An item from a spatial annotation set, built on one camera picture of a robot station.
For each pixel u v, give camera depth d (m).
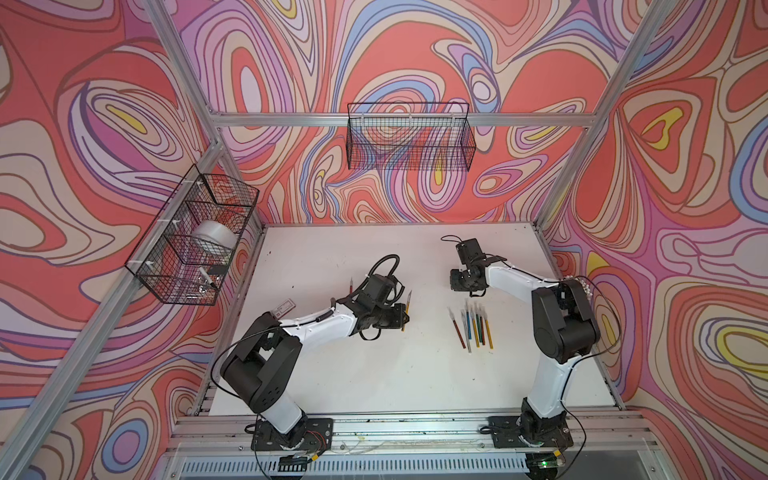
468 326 0.92
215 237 0.73
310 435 0.72
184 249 0.79
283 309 0.96
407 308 0.90
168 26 0.70
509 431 0.72
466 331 0.91
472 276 0.72
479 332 0.91
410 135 0.96
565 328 0.51
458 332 0.91
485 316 0.95
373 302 0.69
